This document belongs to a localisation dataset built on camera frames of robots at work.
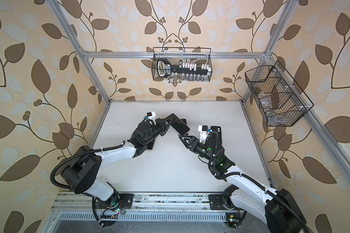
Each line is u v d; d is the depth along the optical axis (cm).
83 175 44
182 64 81
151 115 79
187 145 66
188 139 75
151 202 75
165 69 84
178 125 80
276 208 40
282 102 73
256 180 48
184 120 110
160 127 72
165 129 74
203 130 71
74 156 43
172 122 79
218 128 104
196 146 66
